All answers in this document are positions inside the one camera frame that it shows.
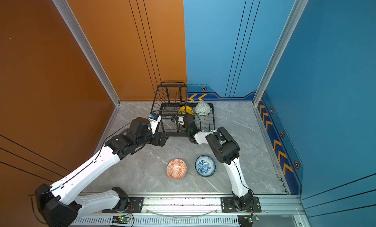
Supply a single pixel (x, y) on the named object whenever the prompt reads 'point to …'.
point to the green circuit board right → (246, 220)
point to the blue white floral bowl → (205, 166)
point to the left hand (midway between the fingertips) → (162, 131)
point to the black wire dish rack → (171, 99)
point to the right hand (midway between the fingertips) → (188, 111)
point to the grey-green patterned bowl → (202, 108)
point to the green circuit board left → (121, 219)
